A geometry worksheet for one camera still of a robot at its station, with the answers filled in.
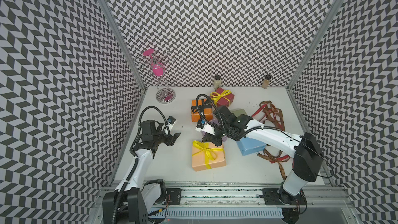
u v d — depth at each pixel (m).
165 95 1.13
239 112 1.00
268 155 0.87
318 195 0.75
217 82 1.13
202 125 0.67
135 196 0.39
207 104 0.99
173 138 0.75
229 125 0.61
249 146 0.79
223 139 0.69
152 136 0.65
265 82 1.12
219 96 1.05
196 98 0.65
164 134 0.72
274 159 0.85
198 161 0.77
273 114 1.02
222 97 1.04
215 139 0.68
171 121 0.72
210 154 0.75
